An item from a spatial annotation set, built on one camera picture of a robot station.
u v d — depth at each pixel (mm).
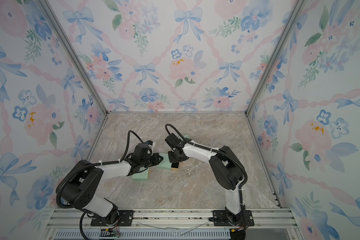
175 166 871
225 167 496
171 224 732
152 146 854
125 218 738
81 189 445
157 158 806
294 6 712
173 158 806
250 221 732
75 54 863
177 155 663
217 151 524
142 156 735
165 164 901
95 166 502
